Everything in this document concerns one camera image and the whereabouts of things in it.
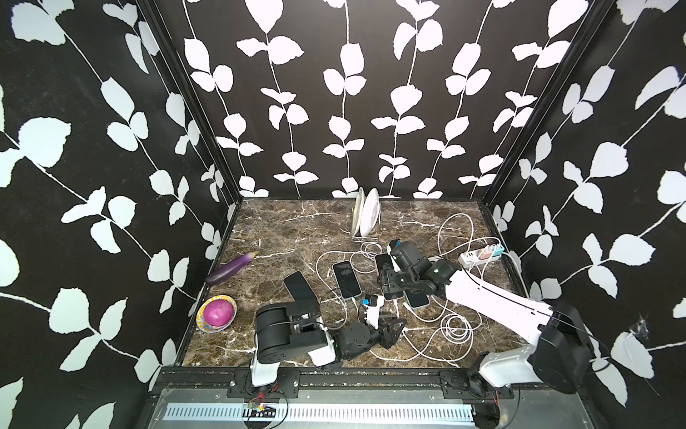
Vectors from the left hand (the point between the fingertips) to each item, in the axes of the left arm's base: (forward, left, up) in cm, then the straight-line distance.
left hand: (405, 319), depth 78 cm
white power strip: (+24, -36, -2) cm, 43 cm away
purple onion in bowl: (+5, +57, -2) cm, 57 cm away
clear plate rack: (+36, +8, -8) cm, 38 cm away
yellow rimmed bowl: (+2, +61, -6) cm, 61 cm away
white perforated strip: (-21, +25, -9) cm, 34 cm away
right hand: (+13, +5, +4) cm, 15 cm away
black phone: (+16, +34, -9) cm, 38 cm away
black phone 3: (+8, -6, -6) cm, 12 cm away
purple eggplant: (+22, +59, -6) cm, 63 cm away
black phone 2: (+16, +17, -8) cm, 25 cm away
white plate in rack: (+37, +7, +7) cm, 38 cm away
